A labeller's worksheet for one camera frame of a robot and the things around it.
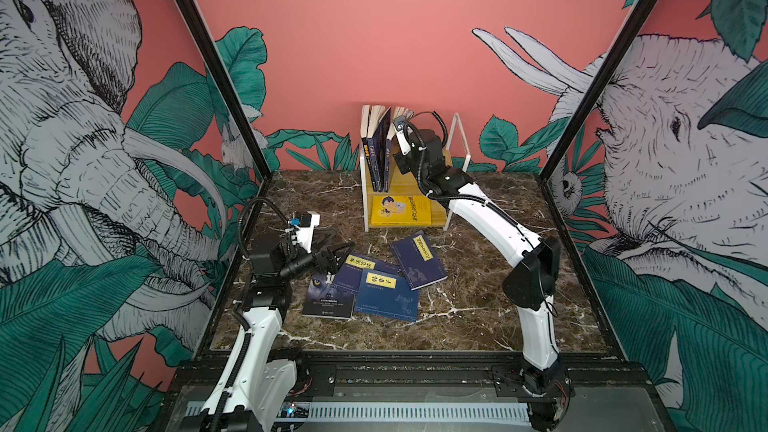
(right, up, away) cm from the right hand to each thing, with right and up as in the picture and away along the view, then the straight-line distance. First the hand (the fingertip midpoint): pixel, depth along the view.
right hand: (402, 134), depth 80 cm
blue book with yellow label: (-4, -47, +9) cm, 48 cm away
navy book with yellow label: (-16, -41, +11) cm, 46 cm away
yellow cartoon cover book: (0, -22, +24) cm, 33 cm away
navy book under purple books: (+6, -38, +16) cm, 42 cm away
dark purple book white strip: (-23, -47, +7) cm, 53 cm away
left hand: (-15, -27, -6) cm, 32 cm away
